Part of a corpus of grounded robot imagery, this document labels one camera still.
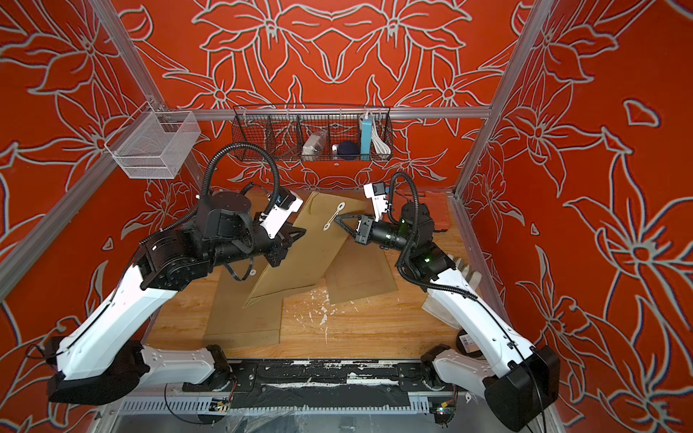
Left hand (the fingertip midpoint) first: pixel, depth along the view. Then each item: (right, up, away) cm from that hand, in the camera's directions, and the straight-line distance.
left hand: (303, 227), depth 57 cm
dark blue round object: (+10, +26, +40) cm, 49 cm away
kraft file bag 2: (+14, -18, +37) cm, 43 cm away
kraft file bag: (-28, -32, +27) cm, 50 cm away
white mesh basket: (-57, +27, +33) cm, 71 cm away
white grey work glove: (+38, -28, +28) cm, 55 cm away
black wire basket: (-5, +34, +44) cm, 56 cm away
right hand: (+6, +1, +4) cm, 7 cm away
